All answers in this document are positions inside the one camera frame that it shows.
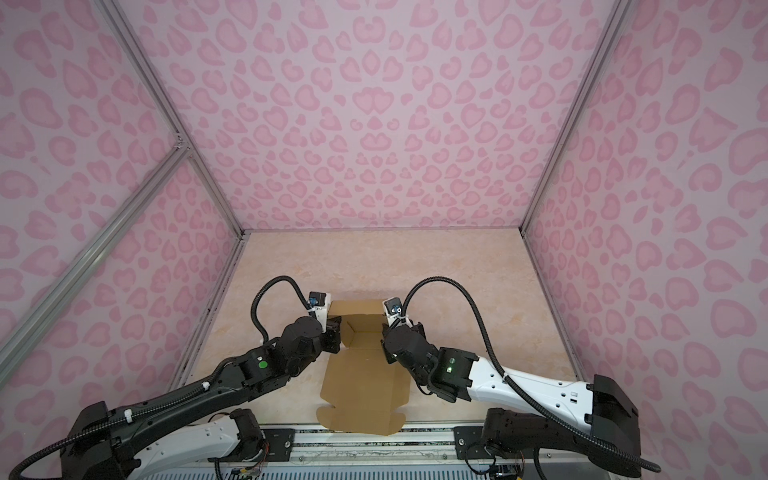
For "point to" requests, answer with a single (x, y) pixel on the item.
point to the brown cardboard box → (367, 393)
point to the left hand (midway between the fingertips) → (344, 316)
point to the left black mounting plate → (280, 443)
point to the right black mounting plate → (468, 442)
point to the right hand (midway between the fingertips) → (387, 324)
